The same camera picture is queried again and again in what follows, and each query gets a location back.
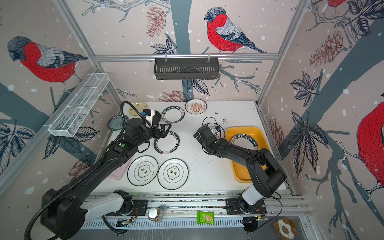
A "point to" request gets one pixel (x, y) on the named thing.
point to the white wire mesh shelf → (69, 119)
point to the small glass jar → (155, 214)
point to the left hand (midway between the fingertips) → (164, 124)
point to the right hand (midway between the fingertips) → (198, 137)
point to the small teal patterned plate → (116, 123)
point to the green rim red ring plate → (167, 145)
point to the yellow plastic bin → (241, 172)
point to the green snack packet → (206, 217)
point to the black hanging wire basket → (186, 70)
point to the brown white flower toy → (285, 228)
